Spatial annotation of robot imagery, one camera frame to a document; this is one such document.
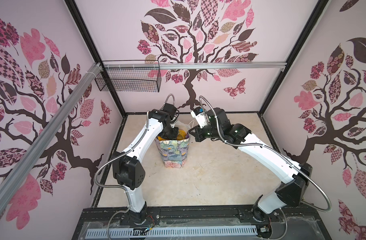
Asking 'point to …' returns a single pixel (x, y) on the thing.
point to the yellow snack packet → (181, 136)
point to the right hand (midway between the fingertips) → (189, 129)
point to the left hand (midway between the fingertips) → (171, 138)
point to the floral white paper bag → (174, 153)
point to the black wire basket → (129, 80)
